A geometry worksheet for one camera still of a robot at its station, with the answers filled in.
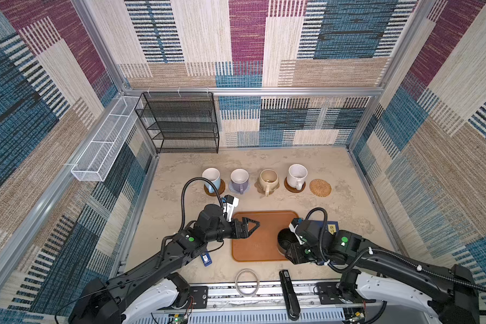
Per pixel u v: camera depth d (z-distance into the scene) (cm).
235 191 101
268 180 102
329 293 73
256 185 104
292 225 73
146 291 54
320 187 102
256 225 71
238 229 65
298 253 66
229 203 70
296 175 102
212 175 97
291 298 70
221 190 102
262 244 89
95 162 92
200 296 73
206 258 79
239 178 104
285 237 78
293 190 101
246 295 74
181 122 109
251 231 68
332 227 89
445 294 41
